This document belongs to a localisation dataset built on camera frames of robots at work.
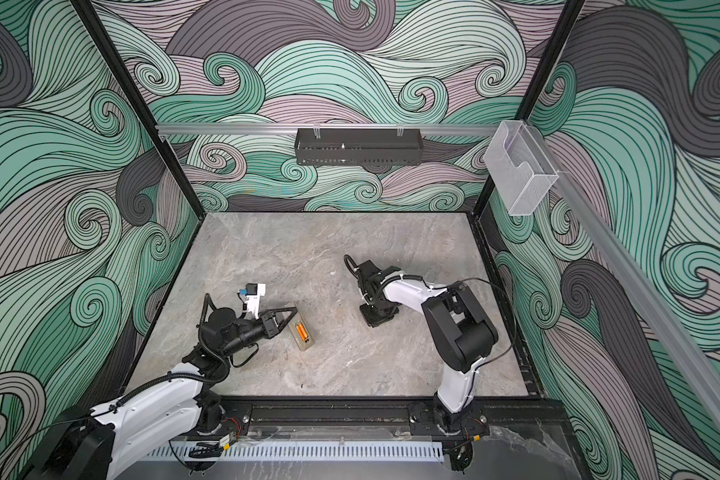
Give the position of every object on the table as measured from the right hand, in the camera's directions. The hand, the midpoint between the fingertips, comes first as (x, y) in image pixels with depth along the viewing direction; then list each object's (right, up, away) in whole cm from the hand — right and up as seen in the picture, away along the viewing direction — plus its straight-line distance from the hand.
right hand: (376, 320), depth 91 cm
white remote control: (-19, -2, -13) cm, 23 cm away
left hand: (-22, +7, -13) cm, 27 cm away
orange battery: (-21, +1, -13) cm, 25 cm away
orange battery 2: (-21, +1, -14) cm, 25 cm away
